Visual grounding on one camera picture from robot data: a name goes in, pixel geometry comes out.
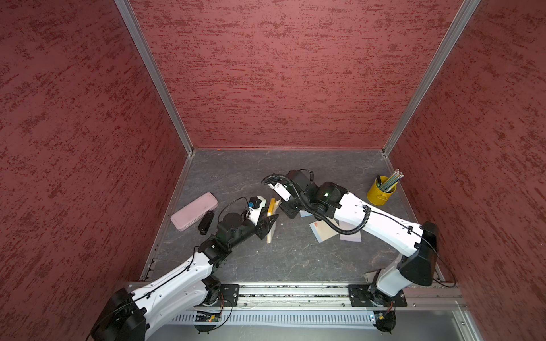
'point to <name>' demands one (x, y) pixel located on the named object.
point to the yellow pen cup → (381, 191)
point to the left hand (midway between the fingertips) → (272, 215)
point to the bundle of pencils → (393, 180)
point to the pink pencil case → (194, 210)
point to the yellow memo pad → (273, 209)
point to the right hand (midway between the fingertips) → (284, 204)
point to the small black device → (204, 224)
